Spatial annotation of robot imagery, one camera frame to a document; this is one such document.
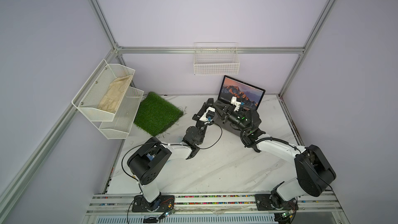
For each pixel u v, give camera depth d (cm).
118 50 92
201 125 71
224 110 70
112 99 77
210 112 66
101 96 77
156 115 106
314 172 44
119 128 89
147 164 47
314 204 75
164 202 73
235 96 108
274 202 66
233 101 74
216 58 94
